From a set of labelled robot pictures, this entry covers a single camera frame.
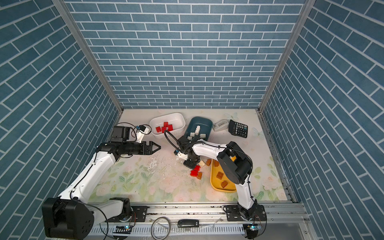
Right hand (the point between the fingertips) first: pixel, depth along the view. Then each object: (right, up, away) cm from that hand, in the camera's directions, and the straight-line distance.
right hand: (190, 162), depth 92 cm
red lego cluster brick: (+3, -4, -5) cm, 7 cm away
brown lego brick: (+12, 0, +2) cm, 12 cm away
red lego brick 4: (-16, +21, +15) cm, 30 cm away
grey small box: (+21, +23, +16) cm, 35 cm away
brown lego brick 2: (+16, 0, -1) cm, 16 cm away
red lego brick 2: (-20, +21, +14) cm, 32 cm away
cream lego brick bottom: (+8, +16, +13) cm, 22 cm away
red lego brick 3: (-19, +24, +17) cm, 35 cm away
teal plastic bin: (+7, +22, +16) cm, 28 cm away
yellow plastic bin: (+17, -8, -8) cm, 21 cm away
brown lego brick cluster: (+6, -6, -5) cm, 10 cm away
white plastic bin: (-14, +24, +20) cm, 34 cm away
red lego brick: (-24, +20, +14) cm, 34 cm away
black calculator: (+33, +20, +14) cm, 41 cm away
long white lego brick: (+4, +20, +14) cm, 24 cm away
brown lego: (+17, -5, -7) cm, 19 cm away
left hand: (-18, +12, -13) cm, 25 cm away
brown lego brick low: (+20, -9, -9) cm, 24 cm away
